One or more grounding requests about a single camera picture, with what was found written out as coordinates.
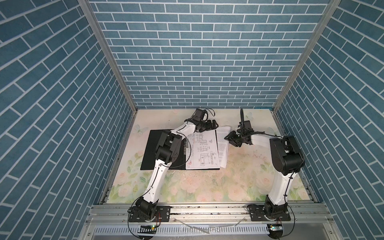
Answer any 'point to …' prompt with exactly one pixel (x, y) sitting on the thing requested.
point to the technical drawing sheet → (202, 151)
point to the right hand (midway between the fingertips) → (225, 137)
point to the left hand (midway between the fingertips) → (213, 126)
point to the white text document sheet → (223, 135)
